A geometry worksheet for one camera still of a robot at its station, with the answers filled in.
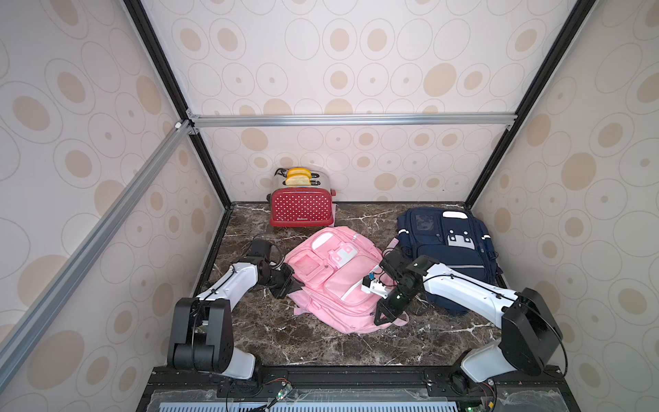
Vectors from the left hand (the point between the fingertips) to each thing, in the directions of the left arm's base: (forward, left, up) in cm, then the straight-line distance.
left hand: (307, 279), depth 84 cm
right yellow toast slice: (+38, +6, +10) cm, 40 cm away
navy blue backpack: (+22, -57, -6) cm, 61 cm away
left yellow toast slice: (+43, +6, +10) cm, 45 cm away
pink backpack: (+7, -8, -3) cm, 11 cm away
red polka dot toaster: (+31, +5, +2) cm, 32 cm away
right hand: (-14, -23, -2) cm, 27 cm away
